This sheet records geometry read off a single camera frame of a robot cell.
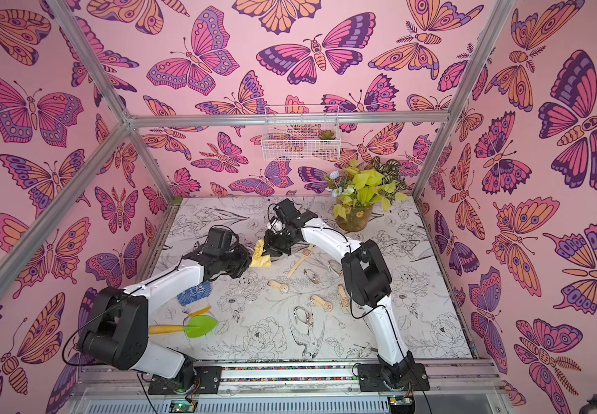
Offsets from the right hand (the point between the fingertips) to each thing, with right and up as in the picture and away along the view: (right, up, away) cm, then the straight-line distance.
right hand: (260, 250), depth 88 cm
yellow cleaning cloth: (0, -3, -3) cm, 4 cm away
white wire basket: (+14, +43, +7) cm, 46 cm away
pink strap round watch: (+18, -10, +6) cm, 21 cm away
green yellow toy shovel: (-21, -24, -5) cm, 32 cm away
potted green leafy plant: (+36, +22, +9) cm, 43 cm away
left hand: (0, -2, +2) cm, 2 cm away
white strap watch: (+27, -7, +9) cm, 29 cm away
